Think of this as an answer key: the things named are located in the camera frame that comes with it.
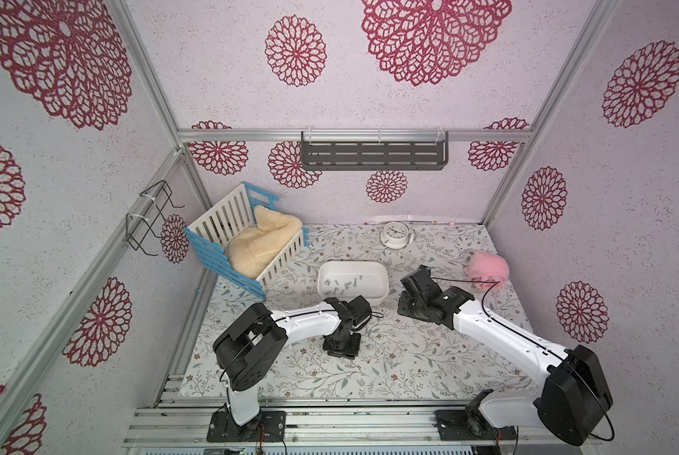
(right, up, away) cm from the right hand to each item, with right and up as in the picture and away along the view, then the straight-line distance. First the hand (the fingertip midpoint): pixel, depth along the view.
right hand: (409, 307), depth 85 cm
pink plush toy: (+29, +12, +11) cm, 33 cm away
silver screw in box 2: (-15, +6, +18) cm, 25 cm away
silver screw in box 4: (-22, +3, +16) cm, 28 cm away
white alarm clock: (+2, +23, +28) cm, 37 cm away
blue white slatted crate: (-66, +23, +16) cm, 72 cm away
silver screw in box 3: (-18, +4, +18) cm, 26 cm away
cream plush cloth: (-52, +18, +17) cm, 57 cm away
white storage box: (-17, +7, +18) cm, 26 cm away
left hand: (-19, -15, +1) cm, 24 cm away
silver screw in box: (-13, +7, +19) cm, 24 cm away
